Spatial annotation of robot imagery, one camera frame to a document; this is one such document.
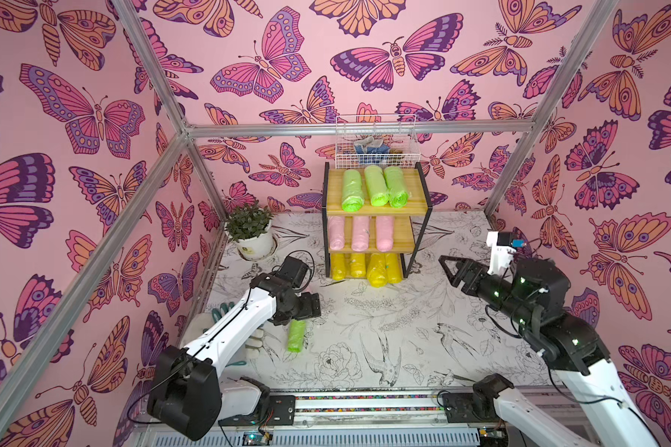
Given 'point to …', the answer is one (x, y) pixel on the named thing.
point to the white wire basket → (376, 151)
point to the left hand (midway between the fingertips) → (309, 310)
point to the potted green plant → (250, 225)
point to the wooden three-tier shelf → (374, 220)
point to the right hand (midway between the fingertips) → (451, 259)
